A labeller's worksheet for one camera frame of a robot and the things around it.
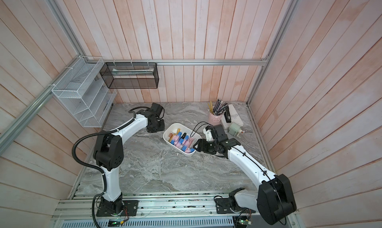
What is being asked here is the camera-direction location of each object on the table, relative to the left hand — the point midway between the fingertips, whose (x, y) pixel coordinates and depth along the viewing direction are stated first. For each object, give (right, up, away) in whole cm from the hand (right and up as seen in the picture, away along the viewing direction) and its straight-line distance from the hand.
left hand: (161, 130), depth 96 cm
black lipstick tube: (+14, -4, +4) cm, 16 cm away
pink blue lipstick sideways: (+8, -7, 0) cm, 11 cm away
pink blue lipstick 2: (+19, -13, -4) cm, 23 cm away
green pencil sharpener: (+48, +1, 0) cm, 48 cm away
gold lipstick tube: (+6, -5, +2) cm, 8 cm away
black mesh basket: (-24, +39, +9) cm, 47 cm away
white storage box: (+7, +1, +3) cm, 7 cm away
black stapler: (+47, +12, +11) cm, 49 cm away
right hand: (+23, -8, -13) cm, 27 cm away
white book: (+53, +9, +14) cm, 55 cm away
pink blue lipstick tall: (+15, -10, -3) cm, 18 cm away
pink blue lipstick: (+13, -8, -1) cm, 15 cm away
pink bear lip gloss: (+19, -7, +2) cm, 20 cm away
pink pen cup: (+36, +7, +5) cm, 37 cm away
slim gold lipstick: (+11, -1, +8) cm, 13 cm away
